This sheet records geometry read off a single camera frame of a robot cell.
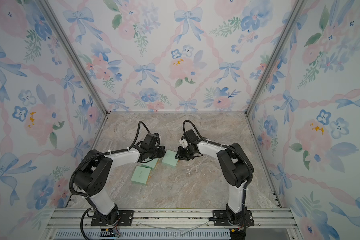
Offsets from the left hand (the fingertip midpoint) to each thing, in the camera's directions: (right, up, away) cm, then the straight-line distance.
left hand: (168, 151), depth 94 cm
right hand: (+6, -3, -1) cm, 7 cm away
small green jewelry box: (-15, -12, -9) cm, 21 cm away
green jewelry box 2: (+1, -4, -1) cm, 5 cm away
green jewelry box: (-8, -4, -12) cm, 15 cm away
